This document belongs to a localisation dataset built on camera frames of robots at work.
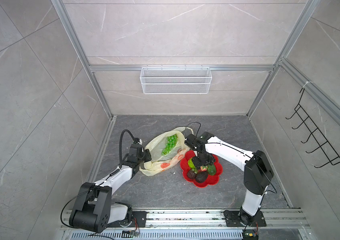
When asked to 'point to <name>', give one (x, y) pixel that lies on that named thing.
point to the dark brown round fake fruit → (191, 174)
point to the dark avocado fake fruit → (201, 176)
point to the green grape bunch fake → (171, 141)
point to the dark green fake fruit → (211, 169)
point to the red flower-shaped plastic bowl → (211, 179)
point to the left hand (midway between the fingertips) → (148, 149)
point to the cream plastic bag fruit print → (156, 143)
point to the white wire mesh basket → (176, 80)
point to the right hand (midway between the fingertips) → (203, 163)
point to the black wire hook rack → (334, 158)
